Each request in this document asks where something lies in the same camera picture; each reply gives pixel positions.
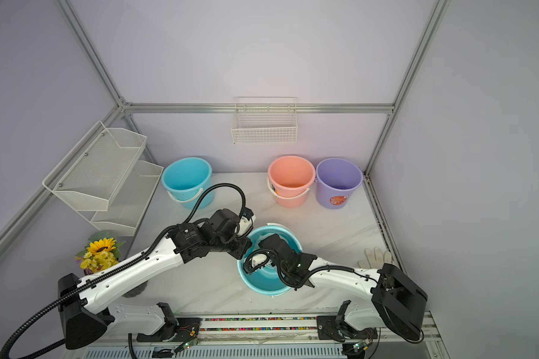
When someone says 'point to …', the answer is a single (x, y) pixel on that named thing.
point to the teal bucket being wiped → (186, 179)
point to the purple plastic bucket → (337, 181)
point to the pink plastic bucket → (289, 179)
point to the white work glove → (375, 259)
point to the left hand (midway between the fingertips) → (248, 247)
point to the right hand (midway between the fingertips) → (268, 234)
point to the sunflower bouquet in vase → (102, 251)
